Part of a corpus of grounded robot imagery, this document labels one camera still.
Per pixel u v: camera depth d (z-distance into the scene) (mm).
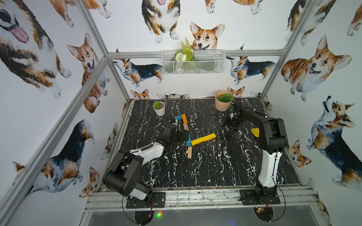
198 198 753
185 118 1086
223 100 1060
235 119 875
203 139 965
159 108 1054
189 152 905
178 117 1097
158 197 751
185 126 1035
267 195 688
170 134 706
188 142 946
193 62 862
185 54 818
